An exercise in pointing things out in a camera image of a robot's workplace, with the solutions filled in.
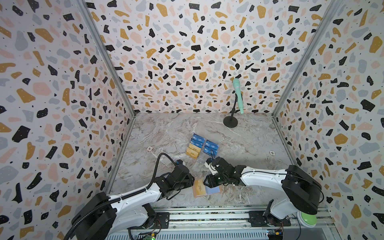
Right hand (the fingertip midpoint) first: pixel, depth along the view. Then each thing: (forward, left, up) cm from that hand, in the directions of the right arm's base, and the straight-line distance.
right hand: (204, 181), depth 82 cm
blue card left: (+24, +5, +2) cm, 24 cm away
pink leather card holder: (-3, -6, -5) cm, 8 cm away
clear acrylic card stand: (+20, +3, +2) cm, 20 cm away
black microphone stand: (+50, -21, -6) cm, 54 cm away
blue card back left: (+26, +4, +4) cm, 27 cm away
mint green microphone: (+52, -20, +25) cm, 61 cm away
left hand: (+1, +4, +1) cm, 4 cm away
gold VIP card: (-2, +2, -4) cm, 5 cm away
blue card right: (+19, -3, +1) cm, 19 cm away
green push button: (-17, -51, -5) cm, 54 cm away
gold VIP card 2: (+19, +8, -2) cm, 21 cm away
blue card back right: (+21, -5, +4) cm, 22 cm away
